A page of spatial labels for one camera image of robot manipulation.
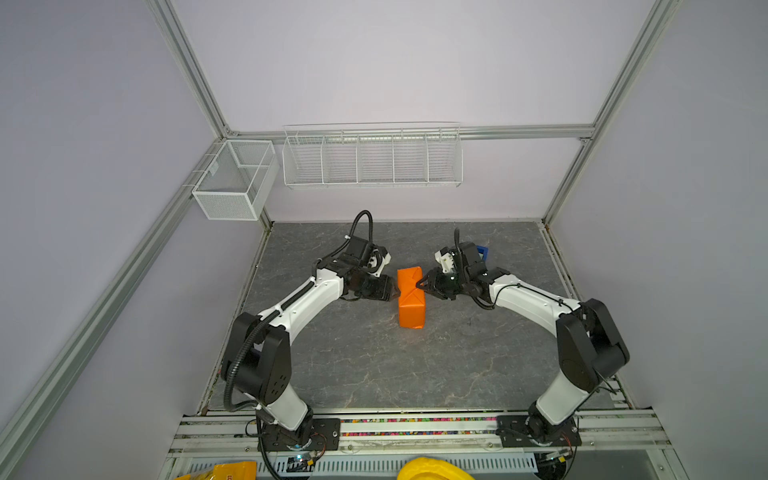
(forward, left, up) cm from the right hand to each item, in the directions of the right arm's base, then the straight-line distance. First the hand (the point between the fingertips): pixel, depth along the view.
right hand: (418, 288), depth 88 cm
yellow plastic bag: (-43, +43, -9) cm, 61 cm away
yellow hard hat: (-43, 0, -7) cm, 43 cm away
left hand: (-3, +8, +2) cm, 9 cm away
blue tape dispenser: (+20, -24, -6) cm, 32 cm away
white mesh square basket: (+35, +62, +12) cm, 72 cm away
